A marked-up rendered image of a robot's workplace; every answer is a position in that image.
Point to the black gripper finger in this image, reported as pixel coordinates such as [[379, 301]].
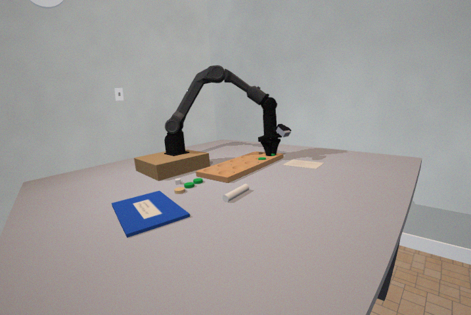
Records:
[[267, 145], [276, 142]]

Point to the cream cylinder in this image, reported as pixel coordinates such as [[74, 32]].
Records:
[[236, 192]]

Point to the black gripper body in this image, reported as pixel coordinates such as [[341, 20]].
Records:
[[268, 132]]

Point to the blue exercise book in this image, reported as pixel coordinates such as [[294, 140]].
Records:
[[147, 212]]

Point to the cream paper sheet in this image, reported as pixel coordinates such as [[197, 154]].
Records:
[[306, 164]]

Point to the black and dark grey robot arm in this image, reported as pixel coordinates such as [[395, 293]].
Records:
[[174, 141]]

